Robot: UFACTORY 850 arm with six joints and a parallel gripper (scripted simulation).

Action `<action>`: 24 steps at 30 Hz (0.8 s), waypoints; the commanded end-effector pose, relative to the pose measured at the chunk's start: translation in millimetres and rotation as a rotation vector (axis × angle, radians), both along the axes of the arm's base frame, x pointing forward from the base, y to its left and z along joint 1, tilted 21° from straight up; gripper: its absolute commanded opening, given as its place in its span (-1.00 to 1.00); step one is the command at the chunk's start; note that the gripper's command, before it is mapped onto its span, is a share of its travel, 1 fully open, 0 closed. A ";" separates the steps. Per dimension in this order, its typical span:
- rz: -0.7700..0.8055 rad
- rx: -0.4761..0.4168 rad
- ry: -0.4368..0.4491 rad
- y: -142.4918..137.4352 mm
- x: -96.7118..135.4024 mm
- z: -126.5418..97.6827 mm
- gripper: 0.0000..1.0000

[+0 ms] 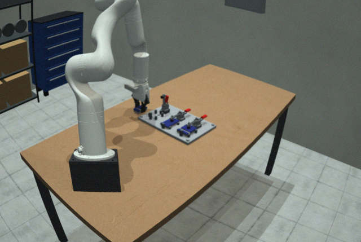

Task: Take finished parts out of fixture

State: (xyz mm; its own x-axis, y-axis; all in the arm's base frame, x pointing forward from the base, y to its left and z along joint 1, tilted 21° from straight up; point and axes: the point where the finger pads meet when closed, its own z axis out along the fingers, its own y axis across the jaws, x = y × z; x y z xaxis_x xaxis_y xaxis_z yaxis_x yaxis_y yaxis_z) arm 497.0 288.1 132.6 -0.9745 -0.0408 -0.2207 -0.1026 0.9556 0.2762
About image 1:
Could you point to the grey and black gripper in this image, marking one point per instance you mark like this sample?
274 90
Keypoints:
142 95

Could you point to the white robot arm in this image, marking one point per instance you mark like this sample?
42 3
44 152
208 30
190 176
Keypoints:
99 66

